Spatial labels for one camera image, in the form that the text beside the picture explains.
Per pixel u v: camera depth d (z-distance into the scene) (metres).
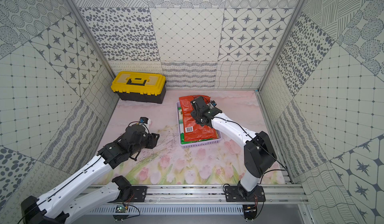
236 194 0.74
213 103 0.79
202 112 0.65
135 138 0.56
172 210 0.70
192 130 0.88
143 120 0.67
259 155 0.45
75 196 0.44
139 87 1.01
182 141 0.86
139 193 0.74
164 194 0.75
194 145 0.88
